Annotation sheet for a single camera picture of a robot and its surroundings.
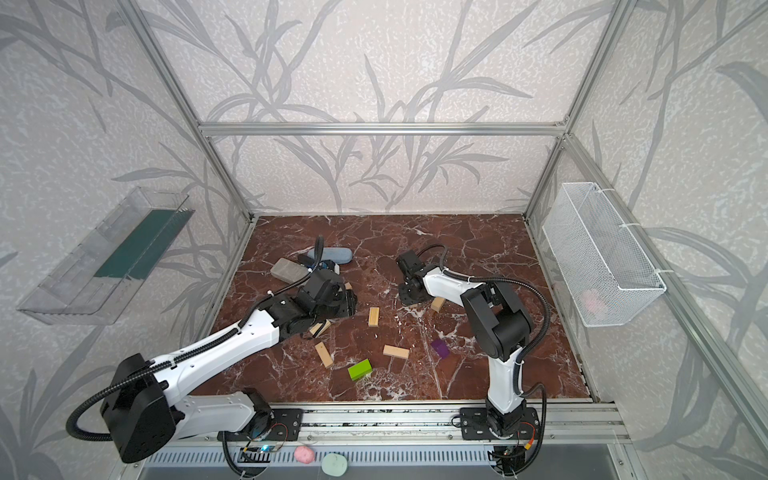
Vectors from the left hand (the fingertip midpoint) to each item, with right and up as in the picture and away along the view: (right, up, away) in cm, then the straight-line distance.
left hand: (355, 292), depth 82 cm
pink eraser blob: (-10, -35, -14) cm, 39 cm away
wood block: (+4, -9, +9) cm, 14 cm away
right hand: (+15, -2, +16) cm, 22 cm away
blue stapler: (-19, +7, +20) cm, 29 cm away
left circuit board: (-21, -38, -10) cm, 45 cm away
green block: (+2, -22, -1) cm, 22 cm away
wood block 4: (+11, -18, +4) cm, 22 cm away
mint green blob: (-2, -36, -15) cm, 39 cm away
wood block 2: (+24, -5, +11) cm, 27 cm away
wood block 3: (-10, -18, +2) cm, 21 cm away
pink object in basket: (+60, -1, -10) cm, 61 cm away
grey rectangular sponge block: (-25, +4, +17) cm, 31 cm away
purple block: (+24, -17, +3) cm, 30 cm away
